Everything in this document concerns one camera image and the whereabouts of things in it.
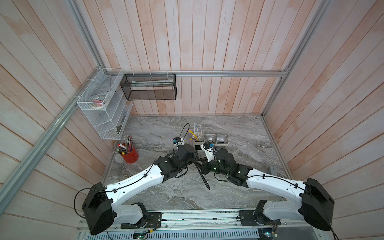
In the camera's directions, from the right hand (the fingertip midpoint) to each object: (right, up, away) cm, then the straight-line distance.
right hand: (193, 161), depth 76 cm
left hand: (+1, +3, +2) cm, 3 cm away
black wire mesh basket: (-27, +43, +13) cm, 53 cm away
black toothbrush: (+4, -7, -3) cm, 9 cm away
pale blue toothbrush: (+2, +17, +36) cm, 39 cm away
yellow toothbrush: (0, +14, +18) cm, 23 cm away
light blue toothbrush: (+3, +16, +19) cm, 25 cm away
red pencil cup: (-38, 0, +12) cm, 39 cm away
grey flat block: (+48, -8, +12) cm, 51 cm away
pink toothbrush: (+7, +15, +34) cm, 38 cm away
